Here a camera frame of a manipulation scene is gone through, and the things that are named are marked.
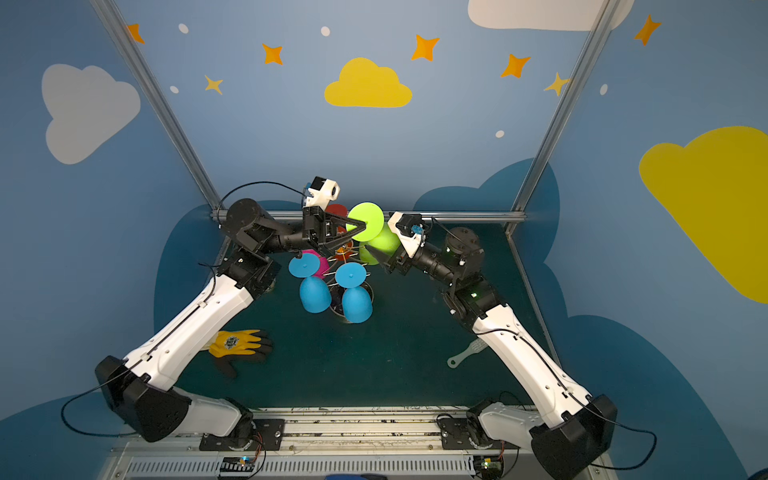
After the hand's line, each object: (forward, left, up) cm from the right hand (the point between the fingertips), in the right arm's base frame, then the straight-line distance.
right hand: (385, 225), depth 63 cm
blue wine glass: (-5, +18, -21) cm, 28 cm away
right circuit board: (-38, -28, -46) cm, 66 cm away
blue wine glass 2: (-8, +7, -21) cm, 24 cm away
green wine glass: (+10, +7, -23) cm, 26 cm away
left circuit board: (-41, +35, -45) cm, 70 cm away
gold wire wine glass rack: (-3, +13, -22) cm, 26 cm away
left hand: (-8, +4, +8) cm, 12 cm away
